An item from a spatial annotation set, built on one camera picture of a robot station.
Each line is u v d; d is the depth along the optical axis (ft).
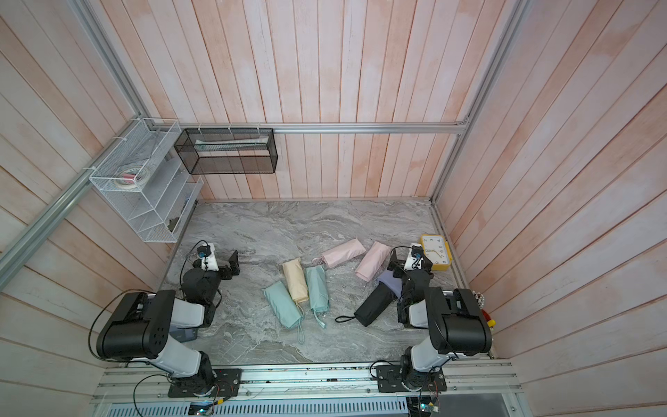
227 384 2.40
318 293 2.90
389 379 2.40
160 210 2.57
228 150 2.94
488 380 2.48
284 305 2.79
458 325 1.50
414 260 2.49
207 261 2.51
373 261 3.21
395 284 2.76
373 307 2.83
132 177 2.43
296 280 2.99
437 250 3.24
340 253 3.25
